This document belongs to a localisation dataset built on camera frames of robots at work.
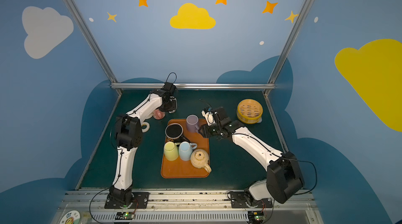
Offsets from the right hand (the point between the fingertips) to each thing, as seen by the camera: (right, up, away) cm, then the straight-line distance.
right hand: (204, 128), depth 84 cm
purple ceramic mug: (-8, +1, +9) cm, 12 cm away
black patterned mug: (-17, -3, +3) cm, 18 cm away
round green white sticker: (-55, -34, -21) cm, 68 cm away
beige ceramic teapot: (-3, -15, -5) cm, 16 cm away
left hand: (-20, +12, +17) cm, 29 cm away
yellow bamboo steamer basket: (+31, +8, +20) cm, 38 cm away
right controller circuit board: (+24, -39, -13) cm, 48 cm away
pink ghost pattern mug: (-29, +7, +12) cm, 32 cm away
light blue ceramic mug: (-10, -11, -3) cm, 16 cm away
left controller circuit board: (-37, -39, -13) cm, 55 cm away
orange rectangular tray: (-13, -23, 0) cm, 26 cm away
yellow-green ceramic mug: (-18, -12, -3) cm, 22 cm away
